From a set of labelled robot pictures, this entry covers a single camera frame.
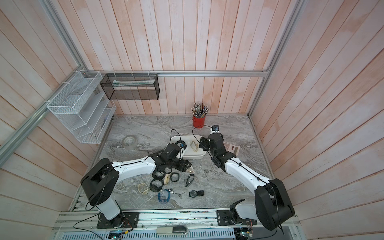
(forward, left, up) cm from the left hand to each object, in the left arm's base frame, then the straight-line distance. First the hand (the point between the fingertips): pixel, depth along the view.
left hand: (186, 165), depth 87 cm
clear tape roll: (+20, +41, -5) cm, 46 cm away
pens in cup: (+37, -9, +10) cm, 39 cm away
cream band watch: (-15, +22, -3) cm, 27 cm away
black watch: (+5, +2, +14) cm, 15 cm away
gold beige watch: (+17, -6, -5) cm, 18 cm away
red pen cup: (+36, -9, -2) cm, 37 cm away
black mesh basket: (+51, +40, +20) cm, 68 cm away
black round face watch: (-15, -5, -5) cm, 16 cm away
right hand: (+13, -13, +10) cm, 21 cm away
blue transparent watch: (-16, +13, -6) cm, 21 cm away
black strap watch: (-6, -2, -5) cm, 9 cm away
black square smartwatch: (-5, +9, -4) cm, 11 cm away
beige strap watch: (-7, +11, -2) cm, 13 cm away
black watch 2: (-10, +17, -4) cm, 20 cm away
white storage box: (+12, -4, -4) cm, 14 cm away
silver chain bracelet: (-14, +7, -4) cm, 16 cm away
